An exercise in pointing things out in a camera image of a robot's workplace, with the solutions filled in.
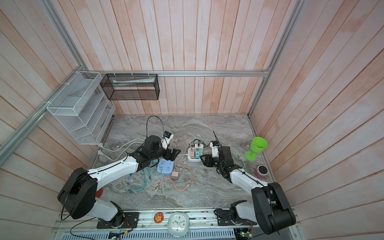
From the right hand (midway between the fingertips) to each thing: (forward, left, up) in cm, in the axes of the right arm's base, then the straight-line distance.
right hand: (204, 156), depth 89 cm
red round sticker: (-32, +24, -6) cm, 41 cm away
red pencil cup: (-29, +41, +24) cm, 56 cm away
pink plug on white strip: (+1, +7, 0) cm, 7 cm away
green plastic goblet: (+3, -30, +8) cm, 32 cm away
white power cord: (+4, +68, -5) cm, 69 cm away
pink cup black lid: (-8, -33, -1) cm, 34 cm away
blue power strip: (-6, +24, -4) cm, 25 cm away
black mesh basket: (+44, +51, +19) cm, 70 cm away
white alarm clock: (-35, +13, -3) cm, 38 cm away
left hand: (0, +18, +6) cm, 19 cm away
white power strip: (+5, +3, +3) cm, 6 cm away
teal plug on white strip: (+1, +4, 0) cm, 4 cm away
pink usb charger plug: (-10, +18, -6) cm, 21 cm away
